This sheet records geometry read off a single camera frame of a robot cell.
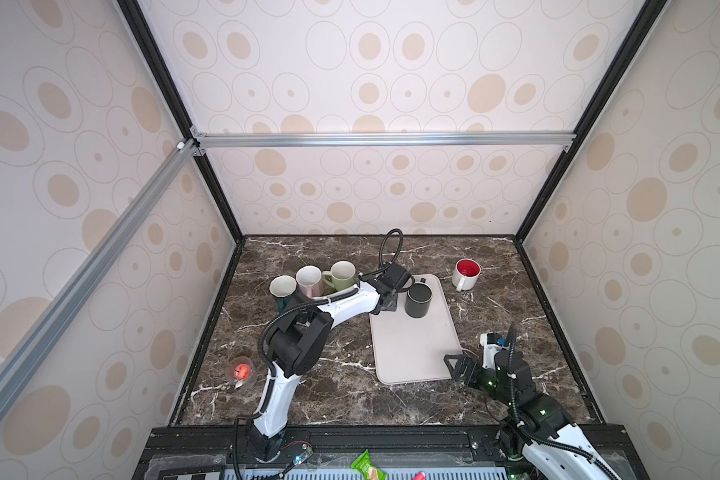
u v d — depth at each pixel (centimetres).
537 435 55
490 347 74
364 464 69
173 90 80
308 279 97
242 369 80
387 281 76
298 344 52
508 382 60
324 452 73
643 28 70
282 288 94
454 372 74
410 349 91
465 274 101
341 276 98
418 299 90
